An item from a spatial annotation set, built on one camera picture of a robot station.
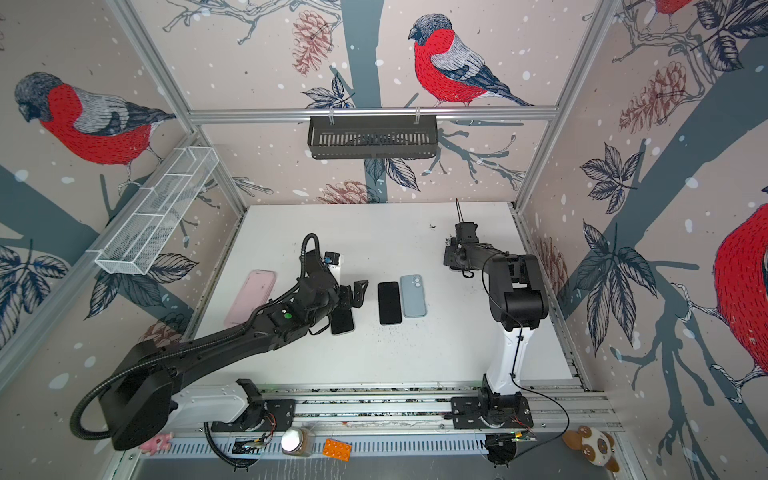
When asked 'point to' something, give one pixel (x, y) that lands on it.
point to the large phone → (413, 297)
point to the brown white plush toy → (596, 445)
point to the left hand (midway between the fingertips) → (360, 275)
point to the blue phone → (389, 303)
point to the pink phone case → (254, 293)
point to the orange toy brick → (337, 449)
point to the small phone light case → (453, 241)
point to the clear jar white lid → (297, 441)
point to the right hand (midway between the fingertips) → (460, 255)
